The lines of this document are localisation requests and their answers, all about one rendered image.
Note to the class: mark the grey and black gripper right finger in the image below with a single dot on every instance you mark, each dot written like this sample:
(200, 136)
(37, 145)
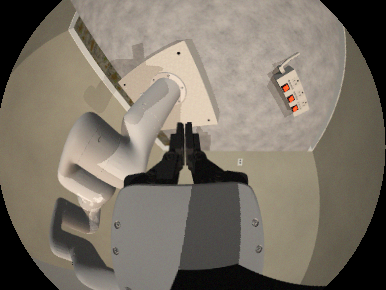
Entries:
(202, 169)

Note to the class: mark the beige power strip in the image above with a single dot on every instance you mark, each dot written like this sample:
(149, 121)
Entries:
(290, 85)

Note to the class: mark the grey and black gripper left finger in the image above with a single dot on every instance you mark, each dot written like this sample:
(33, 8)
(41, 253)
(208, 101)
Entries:
(164, 171)

